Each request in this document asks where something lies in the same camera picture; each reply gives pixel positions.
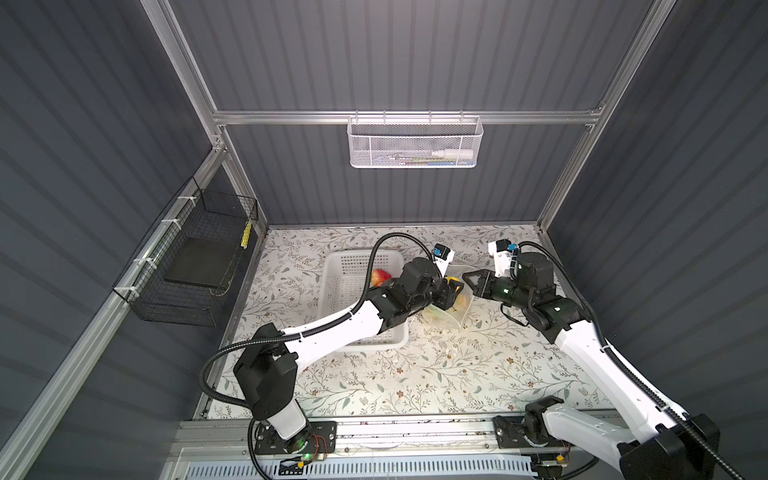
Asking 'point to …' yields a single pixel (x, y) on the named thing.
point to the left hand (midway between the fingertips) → (457, 281)
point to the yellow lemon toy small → (455, 279)
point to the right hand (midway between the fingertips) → (466, 278)
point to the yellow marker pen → (244, 242)
